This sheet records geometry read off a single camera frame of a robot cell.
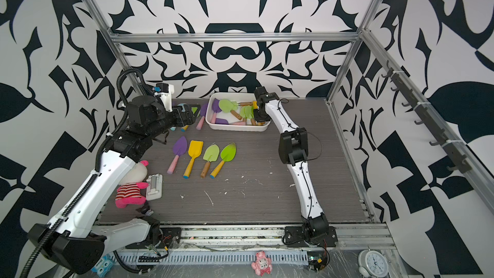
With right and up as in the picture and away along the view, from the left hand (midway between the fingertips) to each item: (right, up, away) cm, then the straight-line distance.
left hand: (187, 103), depth 70 cm
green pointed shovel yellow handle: (+12, -24, +26) cm, 37 cm away
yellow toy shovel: (-4, -21, +27) cm, 34 cm away
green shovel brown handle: (+9, +2, +45) cm, 46 cm away
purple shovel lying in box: (+7, -7, +39) cm, 40 cm away
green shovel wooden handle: (+4, -23, +26) cm, 35 cm away
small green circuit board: (+46, -57, +1) cm, 73 cm away
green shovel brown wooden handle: (+21, -2, +42) cm, 47 cm away
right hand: (+29, -3, +37) cm, 47 cm away
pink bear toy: (+27, -55, -4) cm, 61 cm away
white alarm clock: (+64, -55, -4) cm, 85 cm away
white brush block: (-19, -36, +15) cm, 44 cm away
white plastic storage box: (+16, +7, +46) cm, 49 cm away
